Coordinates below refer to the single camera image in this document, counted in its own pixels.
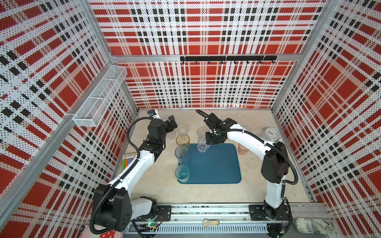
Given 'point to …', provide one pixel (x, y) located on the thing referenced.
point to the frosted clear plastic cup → (171, 135)
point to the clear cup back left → (165, 118)
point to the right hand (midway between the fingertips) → (211, 141)
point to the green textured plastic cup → (182, 173)
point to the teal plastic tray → (220, 164)
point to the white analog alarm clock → (272, 133)
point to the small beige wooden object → (206, 222)
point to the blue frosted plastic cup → (181, 152)
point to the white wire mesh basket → (93, 110)
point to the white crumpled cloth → (313, 225)
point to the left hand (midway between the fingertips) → (169, 118)
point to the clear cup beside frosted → (183, 129)
